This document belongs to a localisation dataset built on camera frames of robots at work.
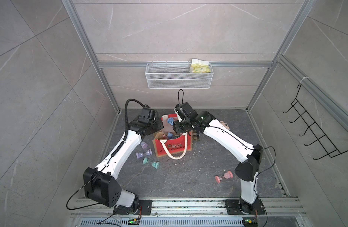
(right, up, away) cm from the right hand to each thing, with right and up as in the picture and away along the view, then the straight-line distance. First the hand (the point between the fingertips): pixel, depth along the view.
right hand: (177, 127), depth 79 cm
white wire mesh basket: (-1, +36, +22) cm, 42 cm away
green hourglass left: (-14, -24, +7) cm, 28 cm away
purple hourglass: (-23, -13, +15) cm, 30 cm away
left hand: (-8, +3, +2) cm, 9 cm away
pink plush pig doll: (+35, 0, +22) cm, 41 cm away
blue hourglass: (-4, +4, +3) cm, 6 cm away
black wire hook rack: (+66, -4, -15) cm, 68 cm away
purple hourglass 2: (-25, -19, +11) cm, 33 cm away
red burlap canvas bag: (-5, -7, -4) cm, 10 cm away
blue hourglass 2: (-5, -7, +16) cm, 18 cm away
